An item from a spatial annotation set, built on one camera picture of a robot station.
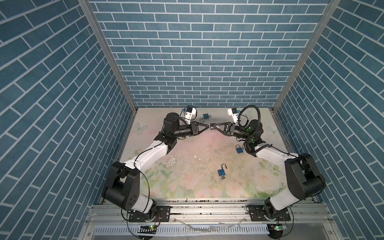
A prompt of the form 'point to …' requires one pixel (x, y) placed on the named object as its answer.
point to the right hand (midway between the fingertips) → (212, 127)
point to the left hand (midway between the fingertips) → (208, 129)
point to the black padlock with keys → (212, 127)
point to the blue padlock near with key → (221, 172)
